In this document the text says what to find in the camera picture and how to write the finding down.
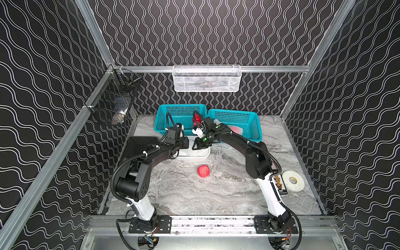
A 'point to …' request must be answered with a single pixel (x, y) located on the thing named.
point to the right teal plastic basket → (249, 123)
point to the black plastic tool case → (136, 145)
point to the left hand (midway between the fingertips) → (186, 137)
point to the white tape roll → (292, 180)
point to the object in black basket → (119, 117)
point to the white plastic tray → (191, 158)
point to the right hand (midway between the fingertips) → (194, 147)
